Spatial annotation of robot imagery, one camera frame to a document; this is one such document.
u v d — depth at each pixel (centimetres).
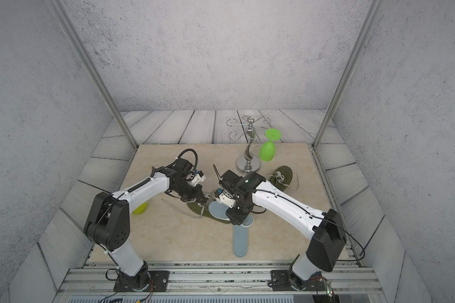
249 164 110
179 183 70
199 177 84
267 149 95
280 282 73
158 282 73
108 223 47
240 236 84
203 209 85
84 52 81
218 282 74
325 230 43
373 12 71
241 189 53
